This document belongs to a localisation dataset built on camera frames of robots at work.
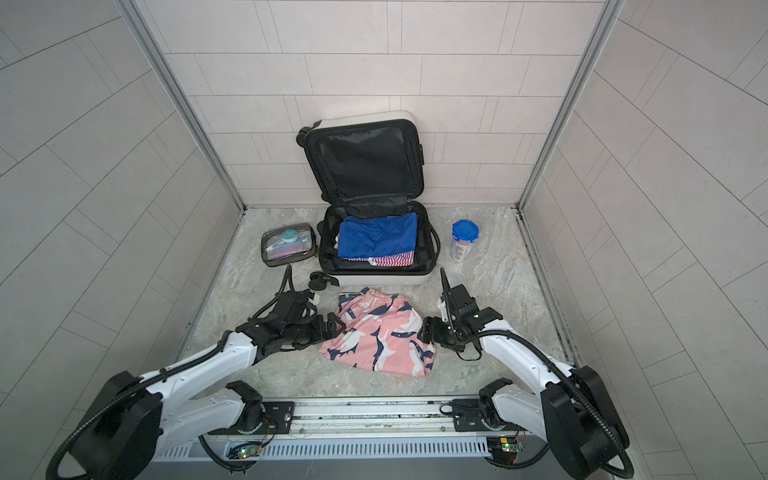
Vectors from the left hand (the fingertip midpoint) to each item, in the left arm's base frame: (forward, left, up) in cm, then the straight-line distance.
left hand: (344, 328), depth 83 cm
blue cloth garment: (+31, -8, +2) cm, 32 cm away
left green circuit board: (-28, +17, +2) cm, 32 cm away
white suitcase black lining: (+48, -5, +19) cm, 52 cm away
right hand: (-2, -23, -1) cm, 23 cm away
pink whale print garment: (-1, -10, +1) cm, 10 cm away
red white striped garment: (+22, -13, 0) cm, 26 cm away
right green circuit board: (-27, -41, -1) cm, 49 cm away
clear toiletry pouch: (+30, +24, -2) cm, 39 cm away
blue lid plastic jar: (+28, -36, +7) cm, 47 cm away
